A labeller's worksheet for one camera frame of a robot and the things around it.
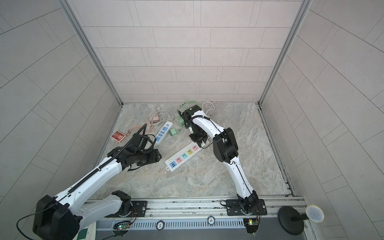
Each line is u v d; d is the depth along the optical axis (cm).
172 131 97
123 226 64
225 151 58
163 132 96
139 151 63
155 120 105
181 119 102
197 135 79
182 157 85
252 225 68
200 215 71
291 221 66
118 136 96
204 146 85
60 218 36
